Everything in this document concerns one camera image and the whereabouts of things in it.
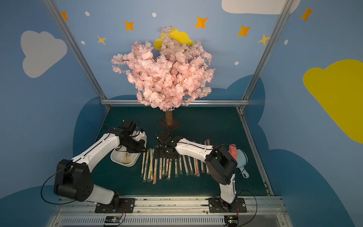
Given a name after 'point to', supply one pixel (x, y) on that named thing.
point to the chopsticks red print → (155, 171)
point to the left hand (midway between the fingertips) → (145, 149)
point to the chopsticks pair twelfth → (151, 164)
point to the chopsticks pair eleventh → (160, 168)
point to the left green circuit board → (112, 219)
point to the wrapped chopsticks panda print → (127, 158)
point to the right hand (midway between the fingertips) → (164, 154)
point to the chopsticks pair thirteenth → (144, 180)
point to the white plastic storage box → (120, 157)
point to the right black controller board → (231, 221)
